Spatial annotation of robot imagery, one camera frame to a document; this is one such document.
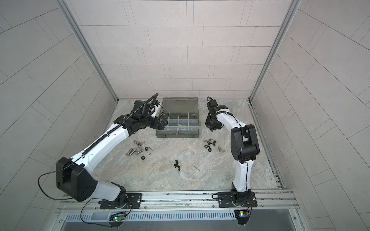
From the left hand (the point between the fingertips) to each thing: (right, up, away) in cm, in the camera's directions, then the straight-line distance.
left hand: (165, 118), depth 80 cm
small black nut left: (-13, -20, +9) cm, 25 cm away
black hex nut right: (+26, -20, +9) cm, 34 cm away
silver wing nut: (+33, -20, +9) cm, 40 cm away
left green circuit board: (-18, -45, -16) cm, 51 cm away
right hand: (+27, -6, +15) cm, 31 cm away
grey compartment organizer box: (+8, 0, +22) cm, 24 cm away
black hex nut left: (-14, -24, +5) cm, 29 cm away
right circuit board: (+39, -46, -12) cm, 62 cm away
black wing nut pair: (+6, -28, +2) cm, 28 cm away
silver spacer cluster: (-22, -21, +6) cm, 32 cm away
